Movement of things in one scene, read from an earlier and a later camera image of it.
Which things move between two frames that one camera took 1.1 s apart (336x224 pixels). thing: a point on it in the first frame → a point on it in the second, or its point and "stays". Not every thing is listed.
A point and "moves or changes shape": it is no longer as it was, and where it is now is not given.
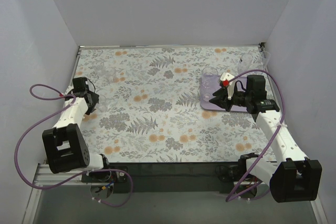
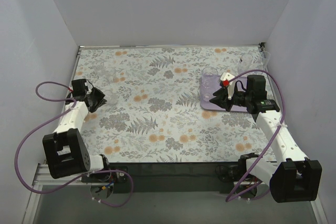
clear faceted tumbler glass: (209, 76) stays
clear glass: (102, 104) moves or changes shape
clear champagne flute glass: (245, 61) stays
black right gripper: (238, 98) stays
